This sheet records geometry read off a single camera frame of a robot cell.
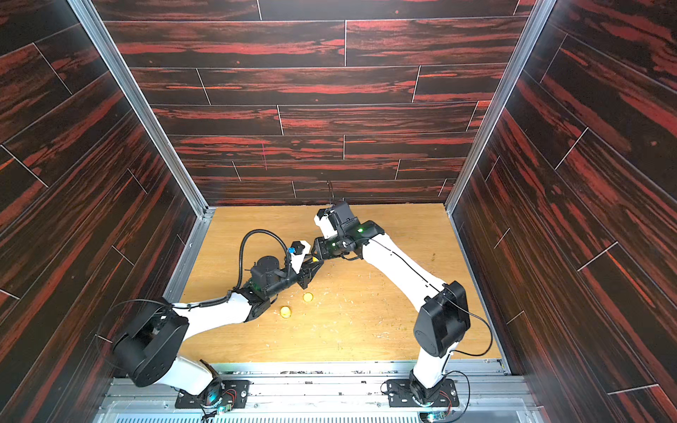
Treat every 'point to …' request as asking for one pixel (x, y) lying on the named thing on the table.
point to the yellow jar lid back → (308, 297)
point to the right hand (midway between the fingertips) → (321, 248)
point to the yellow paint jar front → (315, 259)
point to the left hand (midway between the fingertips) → (321, 259)
